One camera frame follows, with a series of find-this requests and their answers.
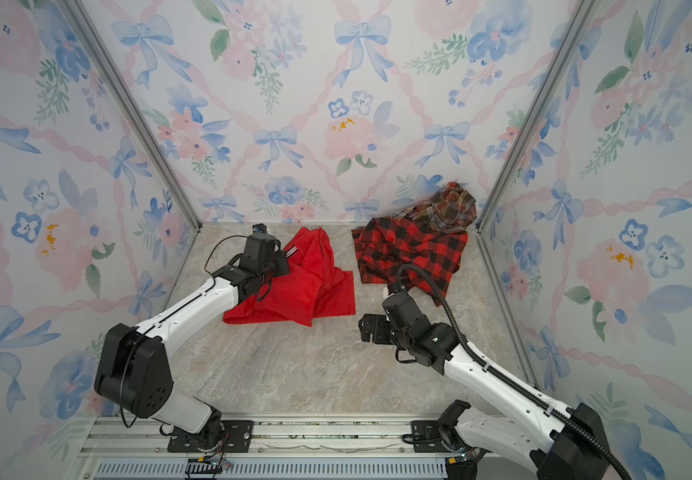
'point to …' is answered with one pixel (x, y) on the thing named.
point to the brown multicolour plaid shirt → (453, 208)
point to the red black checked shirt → (384, 246)
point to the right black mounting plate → (426, 431)
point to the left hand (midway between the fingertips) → (283, 254)
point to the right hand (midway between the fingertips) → (372, 322)
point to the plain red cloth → (312, 287)
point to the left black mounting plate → (232, 436)
